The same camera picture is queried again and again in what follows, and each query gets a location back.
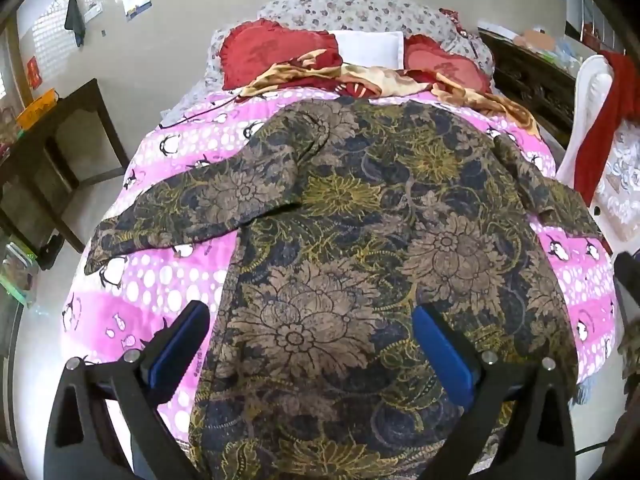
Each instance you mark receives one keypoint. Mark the white chair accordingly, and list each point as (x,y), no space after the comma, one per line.
(595,90)

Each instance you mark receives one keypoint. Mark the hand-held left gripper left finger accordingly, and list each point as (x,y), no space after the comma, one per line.
(177,345)

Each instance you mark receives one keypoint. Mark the dark hanging cloth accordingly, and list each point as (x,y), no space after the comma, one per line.
(75,17)

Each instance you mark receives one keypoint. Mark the white pillow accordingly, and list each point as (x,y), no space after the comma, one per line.
(370,47)

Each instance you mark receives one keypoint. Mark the floral pillow with red frill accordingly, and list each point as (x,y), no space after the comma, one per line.
(475,50)

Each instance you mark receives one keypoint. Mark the dark carved wooden cabinet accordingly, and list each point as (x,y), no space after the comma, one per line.
(530,85)

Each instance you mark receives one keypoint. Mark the red heart pillow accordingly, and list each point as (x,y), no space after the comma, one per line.
(440,65)
(265,55)

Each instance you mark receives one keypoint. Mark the orange paper bag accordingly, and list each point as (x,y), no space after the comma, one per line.
(537,40)

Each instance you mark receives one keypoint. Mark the floral chair cushion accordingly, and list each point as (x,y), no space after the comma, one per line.
(622,180)

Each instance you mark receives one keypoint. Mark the orange box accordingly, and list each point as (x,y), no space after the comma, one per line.
(37,107)

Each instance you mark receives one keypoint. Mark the white paper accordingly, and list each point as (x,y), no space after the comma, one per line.
(497,31)

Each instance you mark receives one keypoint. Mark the red cloth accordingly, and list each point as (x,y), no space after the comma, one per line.
(615,105)

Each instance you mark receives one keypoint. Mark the dark wooden table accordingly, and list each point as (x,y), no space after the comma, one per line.
(70,110)

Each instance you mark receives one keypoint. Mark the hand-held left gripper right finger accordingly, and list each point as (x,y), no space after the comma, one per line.
(445,350)

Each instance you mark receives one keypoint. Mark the gold red floral blanket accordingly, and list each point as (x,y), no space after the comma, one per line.
(390,80)

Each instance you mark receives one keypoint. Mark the dark floral shirt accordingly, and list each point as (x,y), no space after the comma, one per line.
(350,260)

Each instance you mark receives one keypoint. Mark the grey floral quilt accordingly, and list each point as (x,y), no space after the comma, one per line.
(350,10)

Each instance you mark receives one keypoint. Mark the red wall sticker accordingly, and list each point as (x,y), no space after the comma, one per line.
(35,72)

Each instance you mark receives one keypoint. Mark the printed gift box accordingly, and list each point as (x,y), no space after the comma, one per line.
(10,127)

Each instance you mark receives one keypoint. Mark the pink penguin blanket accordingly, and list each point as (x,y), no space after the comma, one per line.
(165,280)

